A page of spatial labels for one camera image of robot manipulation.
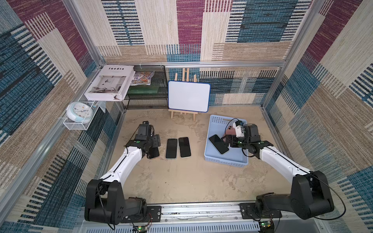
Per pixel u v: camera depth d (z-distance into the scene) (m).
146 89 0.99
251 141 0.67
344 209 0.38
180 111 1.07
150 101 1.20
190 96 1.04
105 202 0.41
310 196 0.42
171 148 0.97
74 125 0.67
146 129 0.67
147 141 0.66
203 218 0.73
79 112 0.67
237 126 0.80
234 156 0.90
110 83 0.75
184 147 0.97
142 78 0.85
